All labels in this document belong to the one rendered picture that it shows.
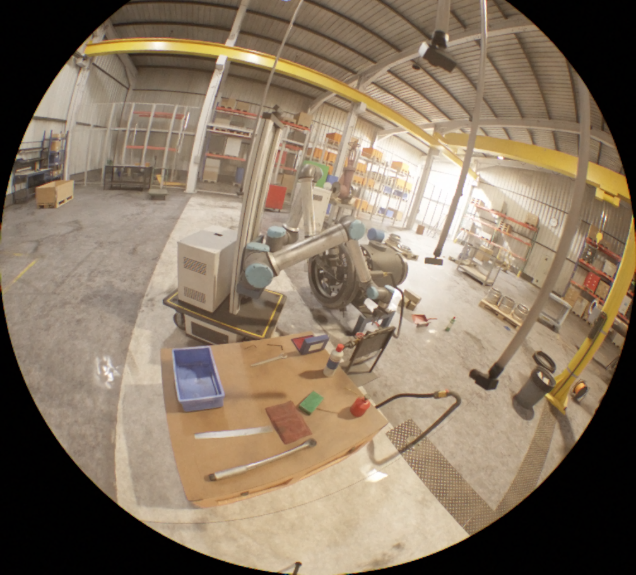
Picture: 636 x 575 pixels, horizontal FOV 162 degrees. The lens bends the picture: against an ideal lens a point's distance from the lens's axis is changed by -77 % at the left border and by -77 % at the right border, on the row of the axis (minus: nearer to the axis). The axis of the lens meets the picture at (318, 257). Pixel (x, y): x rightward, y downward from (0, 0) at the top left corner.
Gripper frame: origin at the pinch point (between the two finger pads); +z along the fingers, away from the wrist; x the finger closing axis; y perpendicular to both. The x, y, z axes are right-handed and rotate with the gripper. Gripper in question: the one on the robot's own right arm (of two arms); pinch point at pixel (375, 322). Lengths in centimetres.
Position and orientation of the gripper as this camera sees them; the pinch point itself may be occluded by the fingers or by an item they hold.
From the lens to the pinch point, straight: 190.4
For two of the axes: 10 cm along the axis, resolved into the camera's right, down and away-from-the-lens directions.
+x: -8.2, -0.1, -5.7
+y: -5.1, -4.2, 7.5
